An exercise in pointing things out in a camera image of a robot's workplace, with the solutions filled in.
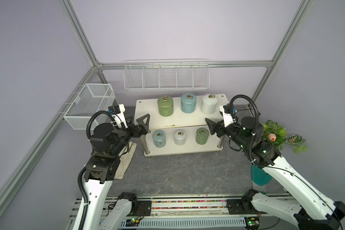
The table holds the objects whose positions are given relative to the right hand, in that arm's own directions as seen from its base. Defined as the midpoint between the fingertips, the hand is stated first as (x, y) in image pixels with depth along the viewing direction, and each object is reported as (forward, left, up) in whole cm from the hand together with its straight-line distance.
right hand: (214, 114), depth 65 cm
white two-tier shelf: (-3, +17, -4) cm, 17 cm away
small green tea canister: (+3, +2, -23) cm, 24 cm away
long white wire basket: (+46, +25, -9) cm, 53 cm away
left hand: (-4, +32, +3) cm, 33 cm away
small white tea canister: (+3, +16, -25) cm, 30 cm away
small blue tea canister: (+2, +28, -24) cm, 38 cm away
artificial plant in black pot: (-4, -32, -10) cm, 34 cm away
